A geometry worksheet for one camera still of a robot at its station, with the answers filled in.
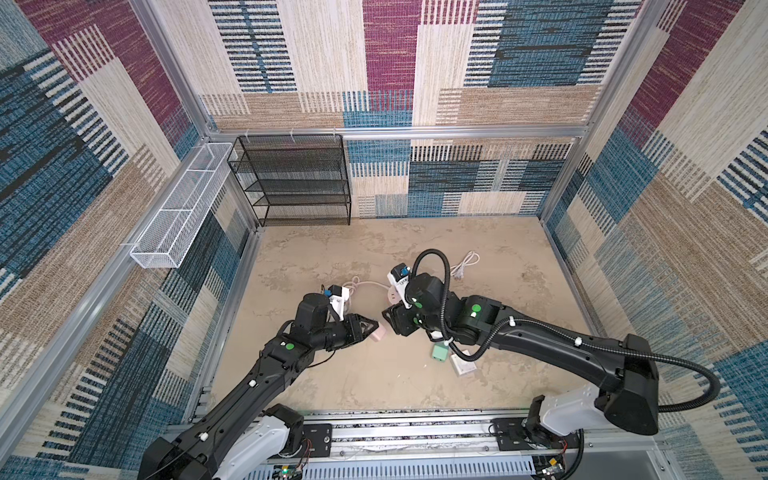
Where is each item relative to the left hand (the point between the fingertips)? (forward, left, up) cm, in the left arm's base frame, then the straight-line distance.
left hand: (376, 323), depth 76 cm
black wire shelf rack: (+55, +30, +2) cm, 63 cm away
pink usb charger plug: (-3, 0, -1) cm, 3 cm away
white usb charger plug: (-6, -23, -14) cm, 27 cm away
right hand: (+1, -4, +3) cm, 5 cm away
